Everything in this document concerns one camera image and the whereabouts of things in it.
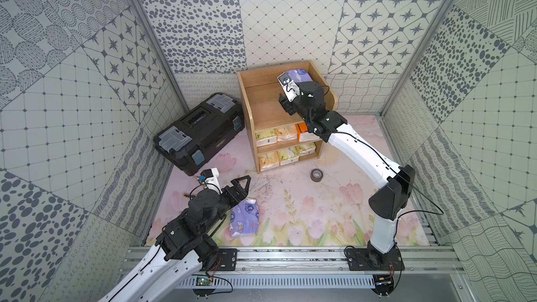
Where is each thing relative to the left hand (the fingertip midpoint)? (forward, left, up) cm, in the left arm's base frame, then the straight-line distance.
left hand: (244, 179), depth 69 cm
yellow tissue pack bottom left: (+19, -6, -17) cm, 26 cm away
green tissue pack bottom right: (+26, -24, -18) cm, 39 cm away
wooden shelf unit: (+37, -3, +7) cm, 38 cm away
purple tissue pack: (-6, +2, -20) cm, 22 cm away
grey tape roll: (+15, -29, -24) cm, 40 cm away
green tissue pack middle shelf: (+20, -6, -2) cm, 21 cm away
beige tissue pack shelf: (+23, -15, -3) cm, 28 cm away
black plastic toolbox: (+19, +26, -6) cm, 33 cm away
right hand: (+30, -16, +14) cm, 37 cm away
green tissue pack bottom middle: (+22, -16, -17) cm, 32 cm away
